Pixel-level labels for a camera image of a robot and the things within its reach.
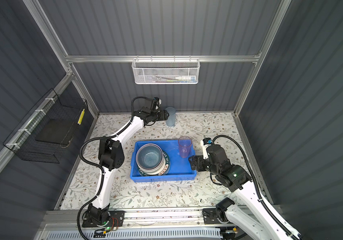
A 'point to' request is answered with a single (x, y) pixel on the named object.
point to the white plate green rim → (166, 158)
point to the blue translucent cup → (171, 120)
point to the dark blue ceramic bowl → (149, 156)
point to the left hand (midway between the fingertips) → (165, 113)
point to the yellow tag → (81, 117)
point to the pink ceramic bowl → (155, 171)
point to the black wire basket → (22, 141)
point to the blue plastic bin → (180, 169)
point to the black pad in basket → (55, 131)
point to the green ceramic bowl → (166, 171)
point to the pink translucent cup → (185, 143)
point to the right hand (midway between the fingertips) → (197, 159)
